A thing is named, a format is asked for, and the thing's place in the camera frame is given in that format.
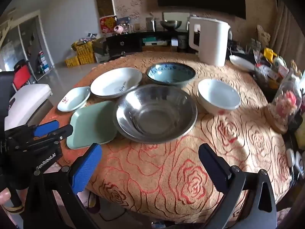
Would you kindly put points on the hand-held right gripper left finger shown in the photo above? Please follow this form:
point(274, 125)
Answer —
point(85, 169)

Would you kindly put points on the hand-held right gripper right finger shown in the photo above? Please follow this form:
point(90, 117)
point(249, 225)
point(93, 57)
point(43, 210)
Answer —
point(214, 169)

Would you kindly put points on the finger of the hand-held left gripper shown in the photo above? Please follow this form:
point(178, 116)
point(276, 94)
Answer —
point(59, 133)
point(46, 127)

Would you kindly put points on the green square plate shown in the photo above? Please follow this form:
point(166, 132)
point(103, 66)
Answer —
point(93, 124)

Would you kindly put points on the small white oval dish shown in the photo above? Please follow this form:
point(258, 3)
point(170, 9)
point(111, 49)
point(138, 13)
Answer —
point(71, 99)

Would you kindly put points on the white round plate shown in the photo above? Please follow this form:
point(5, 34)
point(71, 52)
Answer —
point(112, 83)

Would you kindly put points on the large stainless steel bowl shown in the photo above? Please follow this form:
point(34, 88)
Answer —
point(154, 119)

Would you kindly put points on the blue patterned ceramic bowl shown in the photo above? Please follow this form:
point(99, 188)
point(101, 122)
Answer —
point(169, 76)

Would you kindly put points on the person's left hand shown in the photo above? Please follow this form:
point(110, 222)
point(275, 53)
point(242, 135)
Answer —
point(4, 198)

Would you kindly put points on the white seat cushion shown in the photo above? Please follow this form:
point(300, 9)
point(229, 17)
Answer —
point(28, 100)

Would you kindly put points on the rose patterned tablecloth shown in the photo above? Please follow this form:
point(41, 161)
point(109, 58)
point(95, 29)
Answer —
point(166, 171)

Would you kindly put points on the red chair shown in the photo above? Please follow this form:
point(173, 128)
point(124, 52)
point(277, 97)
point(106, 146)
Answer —
point(21, 75)

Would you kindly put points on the yellow plastic crate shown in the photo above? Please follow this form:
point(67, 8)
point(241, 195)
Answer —
point(72, 62)
point(83, 48)
point(86, 58)

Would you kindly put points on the white ceramic bowl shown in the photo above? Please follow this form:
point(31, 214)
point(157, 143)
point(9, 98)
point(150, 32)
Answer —
point(218, 95)

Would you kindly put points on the cardboard box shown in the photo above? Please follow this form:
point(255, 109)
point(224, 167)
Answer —
point(99, 45)

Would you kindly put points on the glass dome with flowers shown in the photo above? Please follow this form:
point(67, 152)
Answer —
point(284, 102)

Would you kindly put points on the white shallow plate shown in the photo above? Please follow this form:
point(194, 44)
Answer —
point(241, 63)

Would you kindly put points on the black television cabinet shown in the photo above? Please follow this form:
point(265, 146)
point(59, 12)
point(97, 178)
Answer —
point(124, 44)

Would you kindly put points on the red gift box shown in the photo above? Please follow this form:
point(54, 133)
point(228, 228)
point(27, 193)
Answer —
point(107, 25)

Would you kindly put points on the pink round ornament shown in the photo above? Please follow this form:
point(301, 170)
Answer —
point(118, 29)

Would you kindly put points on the tape roll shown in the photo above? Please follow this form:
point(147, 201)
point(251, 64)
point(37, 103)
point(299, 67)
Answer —
point(278, 62)

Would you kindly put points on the white plastic appliance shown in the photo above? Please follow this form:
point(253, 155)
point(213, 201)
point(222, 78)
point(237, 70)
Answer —
point(212, 40)

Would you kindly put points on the brown wooden box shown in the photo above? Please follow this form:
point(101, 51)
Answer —
point(157, 48)

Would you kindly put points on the green and white box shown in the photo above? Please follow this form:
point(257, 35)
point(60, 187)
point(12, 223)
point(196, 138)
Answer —
point(154, 41)

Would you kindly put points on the small stainless steel bowl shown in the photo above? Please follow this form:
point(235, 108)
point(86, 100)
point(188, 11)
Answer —
point(170, 25)

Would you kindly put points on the beige curtain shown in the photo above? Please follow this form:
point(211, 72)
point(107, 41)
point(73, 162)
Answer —
point(288, 28)

